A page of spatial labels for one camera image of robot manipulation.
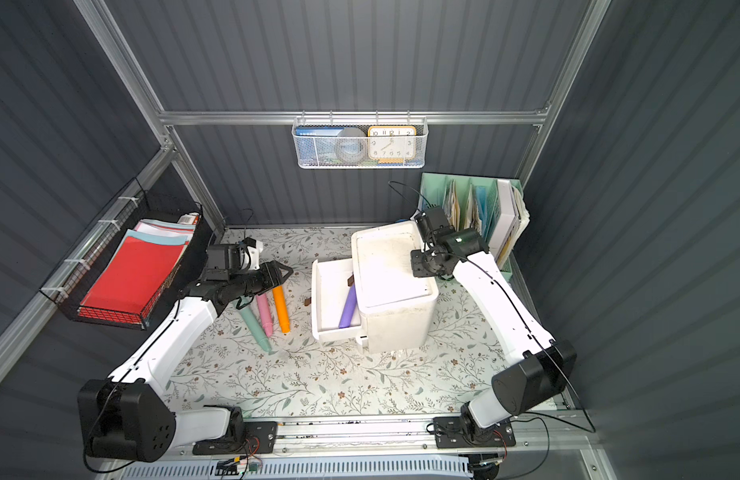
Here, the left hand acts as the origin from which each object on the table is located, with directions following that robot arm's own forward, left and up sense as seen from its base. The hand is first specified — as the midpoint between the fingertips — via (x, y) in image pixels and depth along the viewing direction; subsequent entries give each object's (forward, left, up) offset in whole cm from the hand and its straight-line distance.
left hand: (282, 272), depth 82 cm
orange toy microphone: (-1, +5, -19) cm, 19 cm away
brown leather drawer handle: (-2, -19, -1) cm, 19 cm away
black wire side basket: (+12, +39, +12) cm, 42 cm away
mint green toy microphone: (-4, +13, -18) cm, 23 cm away
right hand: (-1, -41, +4) cm, 41 cm away
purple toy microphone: (-8, -17, -10) cm, 22 cm away
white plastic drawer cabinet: (-14, -31, +4) cm, 34 cm away
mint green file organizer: (+29, -57, +1) cm, 64 cm away
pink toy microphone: (-3, +9, -18) cm, 20 cm away
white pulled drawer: (-1, -12, -10) cm, 16 cm away
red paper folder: (-6, +33, +8) cm, 34 cm away
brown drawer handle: (-4, -6, -9) cm, 12 cm away
